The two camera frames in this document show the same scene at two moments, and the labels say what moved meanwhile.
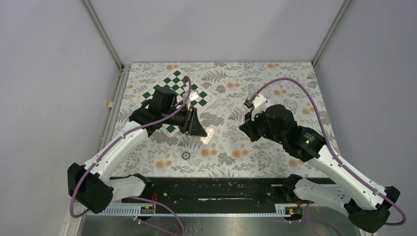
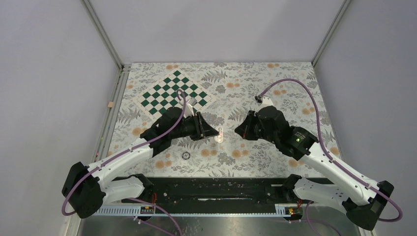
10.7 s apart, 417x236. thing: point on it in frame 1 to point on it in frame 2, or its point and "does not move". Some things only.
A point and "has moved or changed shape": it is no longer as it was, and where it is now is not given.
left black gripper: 195,127 to 207,131
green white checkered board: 198,99 does not move
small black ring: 185,158 does not move
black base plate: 214,191 does not move
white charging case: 210,132 has moved or changed shape
